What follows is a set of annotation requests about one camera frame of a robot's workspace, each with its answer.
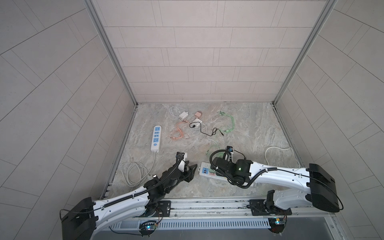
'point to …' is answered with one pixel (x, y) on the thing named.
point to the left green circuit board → (147, 227)
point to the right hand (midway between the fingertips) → (217, 172)
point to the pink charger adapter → (198, 113)
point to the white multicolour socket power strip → (204, 170)
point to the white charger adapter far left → (183, 115)
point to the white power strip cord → (282, 149)
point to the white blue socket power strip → (156, 138)
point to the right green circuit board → (277, 225)
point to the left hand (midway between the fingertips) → (197, 164)
